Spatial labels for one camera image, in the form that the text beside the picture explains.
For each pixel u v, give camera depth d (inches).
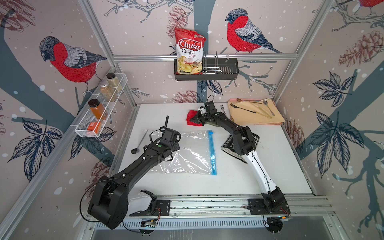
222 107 46.7
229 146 35.6
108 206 15.7
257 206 28.7
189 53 31.3
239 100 48.1
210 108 36.4
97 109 26.2
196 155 34.3
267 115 44.8
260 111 45.3
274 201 25.1
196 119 39.1
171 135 25.9
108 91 29.3
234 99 49.1
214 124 34.8
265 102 47.2
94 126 26.1
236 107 46.6
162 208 28.7
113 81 31.5
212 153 34.8
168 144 25.5
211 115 35.7
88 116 28.1
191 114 42.9
